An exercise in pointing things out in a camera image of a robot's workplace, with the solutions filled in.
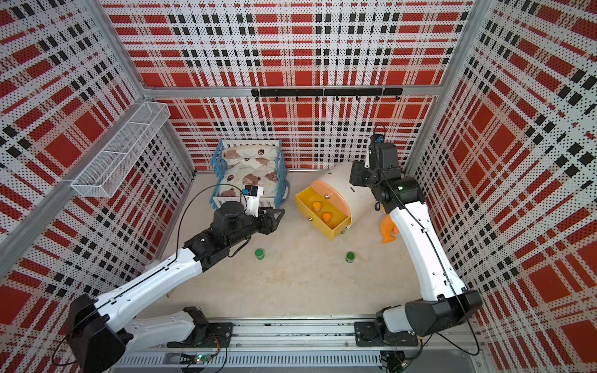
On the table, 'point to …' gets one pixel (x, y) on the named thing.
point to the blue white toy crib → (283, 182)
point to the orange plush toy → (389, 229)
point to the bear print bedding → (249, 165)
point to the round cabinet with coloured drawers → (332, 203)
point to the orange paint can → (326, 217)
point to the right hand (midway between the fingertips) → (364, 167)
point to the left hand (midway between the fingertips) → (282, 210)
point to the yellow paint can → (317, 206)
